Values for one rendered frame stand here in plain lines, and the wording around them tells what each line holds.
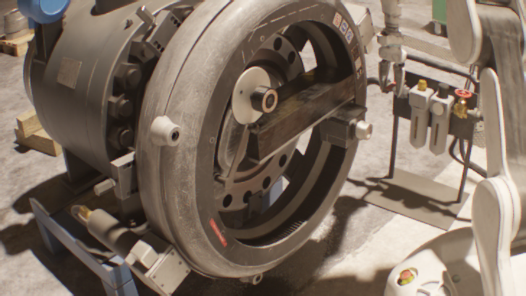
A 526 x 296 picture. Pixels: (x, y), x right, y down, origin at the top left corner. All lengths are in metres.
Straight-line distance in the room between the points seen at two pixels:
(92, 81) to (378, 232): 1.15
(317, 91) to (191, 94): 0.39
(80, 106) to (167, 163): 0.47
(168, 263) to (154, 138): 0.27
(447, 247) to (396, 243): 0.57
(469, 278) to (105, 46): 1.12
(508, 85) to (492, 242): 0.35
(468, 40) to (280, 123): 0.47
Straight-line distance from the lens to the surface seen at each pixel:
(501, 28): 1.14
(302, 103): 1.17
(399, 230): 1.93
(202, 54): 0.95
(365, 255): 1.80
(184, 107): 0.93
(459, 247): 1.34
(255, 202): 1.38
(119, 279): 1.45
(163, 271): 1.07
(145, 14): 0.97
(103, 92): 1.25
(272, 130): 1.09
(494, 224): 1.02
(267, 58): 1.27
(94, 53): 1.34
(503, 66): 1.11
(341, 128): 1.27
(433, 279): 1.18
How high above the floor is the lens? 1.16
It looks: 28 degrees down
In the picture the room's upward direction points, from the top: 1 degrees counter-clockwise
